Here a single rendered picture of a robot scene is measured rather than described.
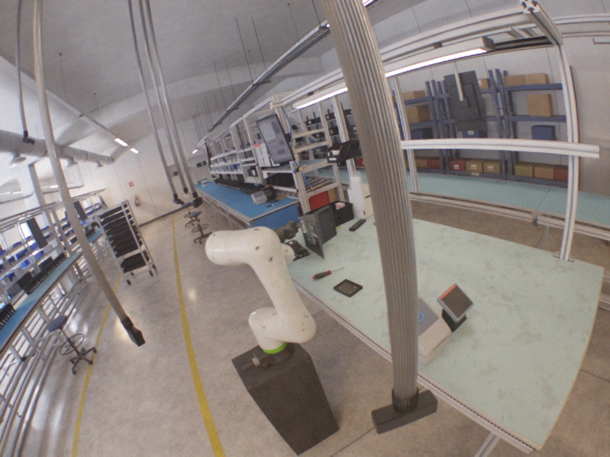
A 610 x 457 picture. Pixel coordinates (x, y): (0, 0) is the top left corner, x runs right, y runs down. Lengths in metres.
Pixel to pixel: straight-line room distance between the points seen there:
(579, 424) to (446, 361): 1.44
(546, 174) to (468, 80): 2.25
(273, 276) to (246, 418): 1.48
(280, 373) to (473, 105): 2.52
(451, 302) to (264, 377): 0.81
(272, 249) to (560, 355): 0.97
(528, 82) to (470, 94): 1.83
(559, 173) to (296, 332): 4.06
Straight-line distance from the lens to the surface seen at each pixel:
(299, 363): 1.23
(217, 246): 0.89
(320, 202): 3.43
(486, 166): 4.72
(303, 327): 1.02
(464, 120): 2.74
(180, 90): 6.69
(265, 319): 1.11
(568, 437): 2.04
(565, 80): 1.24
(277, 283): 0.88
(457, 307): 0.91
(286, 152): 2.73
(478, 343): 0.93
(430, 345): 0.83
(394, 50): 1.08
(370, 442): 1.83
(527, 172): 4.49
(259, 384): 1.21
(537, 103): 4.30
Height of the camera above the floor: 1.69
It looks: 20 degrees down
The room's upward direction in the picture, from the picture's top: 15 degrees counter-clockwise
